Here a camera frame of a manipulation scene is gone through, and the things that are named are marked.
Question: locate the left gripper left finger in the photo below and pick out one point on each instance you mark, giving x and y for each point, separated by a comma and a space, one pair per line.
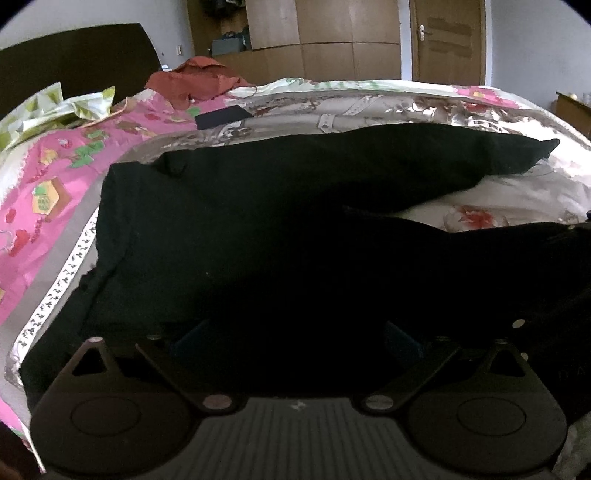
92, 368

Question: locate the wooden door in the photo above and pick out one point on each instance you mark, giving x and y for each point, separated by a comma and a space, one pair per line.
456, 52

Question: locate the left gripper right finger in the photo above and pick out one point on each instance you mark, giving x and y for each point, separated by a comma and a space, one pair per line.
426, 365

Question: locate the red orange garment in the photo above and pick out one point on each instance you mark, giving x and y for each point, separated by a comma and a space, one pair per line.
199, 78

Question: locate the wooden side table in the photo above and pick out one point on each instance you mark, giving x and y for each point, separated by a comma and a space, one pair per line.
574, 112

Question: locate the floral white bed quilt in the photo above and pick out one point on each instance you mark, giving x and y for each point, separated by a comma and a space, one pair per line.
254, 434

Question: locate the black pants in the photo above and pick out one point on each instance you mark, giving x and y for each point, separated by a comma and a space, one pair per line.
289, 263

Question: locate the small dark blue notebook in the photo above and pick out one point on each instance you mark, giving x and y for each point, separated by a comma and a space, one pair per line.
221, 117

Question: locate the silver door handle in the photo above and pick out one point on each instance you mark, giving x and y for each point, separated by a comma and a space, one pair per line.
423, 33

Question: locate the green white patterned pillow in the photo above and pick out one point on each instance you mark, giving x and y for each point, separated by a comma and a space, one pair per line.
47, 110

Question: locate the pink patterned bed sheet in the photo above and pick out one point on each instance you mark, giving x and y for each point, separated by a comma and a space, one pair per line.
50, 185

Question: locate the wooden wardrobe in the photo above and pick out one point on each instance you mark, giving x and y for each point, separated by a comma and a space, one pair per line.
317, 40

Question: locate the grey bag in wardrobe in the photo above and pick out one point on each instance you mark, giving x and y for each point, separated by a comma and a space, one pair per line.
228, 43

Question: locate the dark wooden headboard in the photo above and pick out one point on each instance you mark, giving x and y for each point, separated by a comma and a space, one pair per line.
83, 61

